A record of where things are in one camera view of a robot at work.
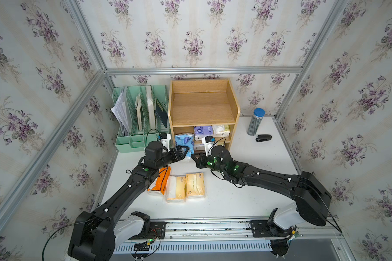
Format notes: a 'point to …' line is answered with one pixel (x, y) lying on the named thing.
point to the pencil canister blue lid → (258, 115)
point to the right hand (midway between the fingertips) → (191, 156)
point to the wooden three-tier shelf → (202, 103)
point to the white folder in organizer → (151, 109)
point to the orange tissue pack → (159, 186)
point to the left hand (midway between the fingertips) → (186, 151)
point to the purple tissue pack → (202, 131)
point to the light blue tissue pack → (185, 139)
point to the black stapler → (263, 137)
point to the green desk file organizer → (141, 113)
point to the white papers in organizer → (122, 111)
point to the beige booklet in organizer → (138, 106)
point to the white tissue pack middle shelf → (221, 130)
